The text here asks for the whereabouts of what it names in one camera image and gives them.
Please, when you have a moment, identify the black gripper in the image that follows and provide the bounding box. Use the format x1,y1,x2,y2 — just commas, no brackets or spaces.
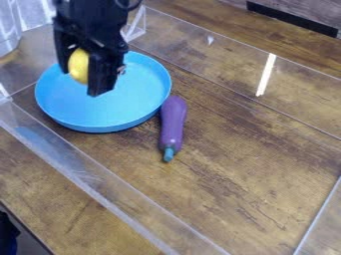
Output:
52,0,134,97

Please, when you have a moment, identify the yellow lemon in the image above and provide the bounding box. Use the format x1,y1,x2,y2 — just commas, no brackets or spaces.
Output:
68,49,89,85

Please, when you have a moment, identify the blue round tray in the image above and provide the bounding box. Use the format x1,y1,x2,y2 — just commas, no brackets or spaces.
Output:
35,51,171,133

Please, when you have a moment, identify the white brick pattern curtain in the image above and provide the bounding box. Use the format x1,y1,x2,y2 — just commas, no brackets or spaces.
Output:
0,0,55,58

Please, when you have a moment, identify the purple toy eggplant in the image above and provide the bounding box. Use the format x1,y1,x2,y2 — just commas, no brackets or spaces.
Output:
160,96,187,162

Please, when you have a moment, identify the clear acrylic enclosure wall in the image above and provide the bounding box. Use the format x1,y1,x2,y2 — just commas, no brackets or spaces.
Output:
0,0,341,255

